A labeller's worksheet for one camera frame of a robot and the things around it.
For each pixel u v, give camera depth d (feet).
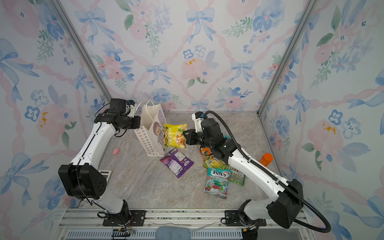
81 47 2.70
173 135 2.37
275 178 1.38
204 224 2.40
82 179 1.41
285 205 1.24
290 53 2.77
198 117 2.09
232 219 2.40
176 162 2.99
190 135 2.03
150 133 2.56
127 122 2.30
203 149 3.15
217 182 2.72
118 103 2.06
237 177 2.83
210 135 1.78
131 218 2.40
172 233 2.22
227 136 1.88
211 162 2.96
